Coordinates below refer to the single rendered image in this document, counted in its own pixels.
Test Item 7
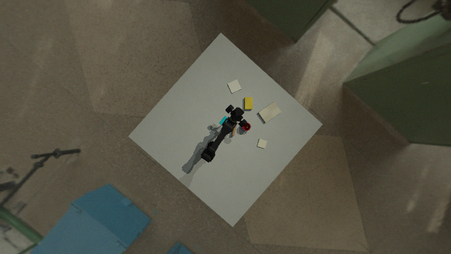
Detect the beige flat square pad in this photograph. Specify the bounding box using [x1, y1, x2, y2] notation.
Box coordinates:
[228, 79, 241, 93]

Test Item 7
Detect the red cup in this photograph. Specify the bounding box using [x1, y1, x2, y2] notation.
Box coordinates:
[242, 123, 251, 131]

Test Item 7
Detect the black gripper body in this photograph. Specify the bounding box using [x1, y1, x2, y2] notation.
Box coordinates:
[225, 105, 247, 127]

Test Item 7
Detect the yellow rectangular block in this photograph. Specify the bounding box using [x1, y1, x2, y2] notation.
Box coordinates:
[244, 97, 253, 109]

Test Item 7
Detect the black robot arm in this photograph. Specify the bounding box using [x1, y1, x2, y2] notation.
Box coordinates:
[201, 107, 244, 162]

